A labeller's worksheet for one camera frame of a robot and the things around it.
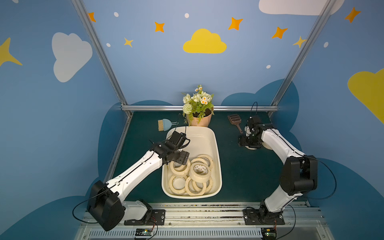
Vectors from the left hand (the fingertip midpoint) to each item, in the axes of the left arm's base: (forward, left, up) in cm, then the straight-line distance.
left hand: (179, 152), depth 81 cm
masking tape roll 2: (-8, -11, -8) cm, 16 cm away
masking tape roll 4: (-17, +3, -12) cm, 21 cm away
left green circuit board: (-35, +16, -16) cm, 42 cm away
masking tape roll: (-8, -1, -6) cm, 10 cm away
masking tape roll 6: (-14, -17, -12) cm, 25 cm away
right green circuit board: (-34, -46, -18) cm, 60 cm away
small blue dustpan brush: (+34, +15, -17) cm, 41 cm away
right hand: (+10, -41, -5) cm, 42 cm away
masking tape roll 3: (0, -19, -12) cm, 22 cm away
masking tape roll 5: (-19, -8, -9) cm, 23 cm away
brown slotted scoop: (+38, -40, -13) cm, 57 cm away
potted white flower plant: (+24, -10, +10) cm, 28 cm away
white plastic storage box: (+18, -14, -14) cm, 27 cm away
